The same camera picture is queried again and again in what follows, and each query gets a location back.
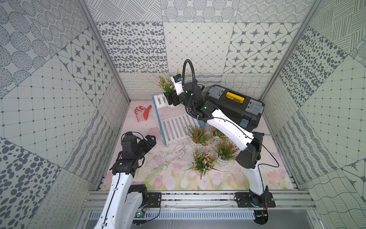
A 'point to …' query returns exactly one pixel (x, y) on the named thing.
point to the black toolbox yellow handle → (246, 110)
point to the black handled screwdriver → (261, 134)
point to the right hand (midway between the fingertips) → (172, 90)
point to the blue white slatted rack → (175, 123)
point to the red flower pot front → (226, 150)
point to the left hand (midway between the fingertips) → (154, 140)
